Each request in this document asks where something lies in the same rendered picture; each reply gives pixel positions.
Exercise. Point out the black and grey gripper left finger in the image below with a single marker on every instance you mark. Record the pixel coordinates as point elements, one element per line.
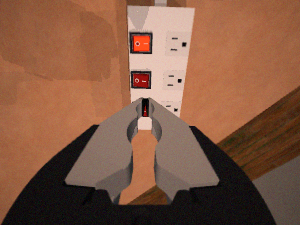
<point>100,158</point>

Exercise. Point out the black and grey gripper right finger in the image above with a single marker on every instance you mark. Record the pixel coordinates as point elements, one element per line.
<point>186,159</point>

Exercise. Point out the white power strip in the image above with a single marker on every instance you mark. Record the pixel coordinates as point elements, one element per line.
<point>159,41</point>

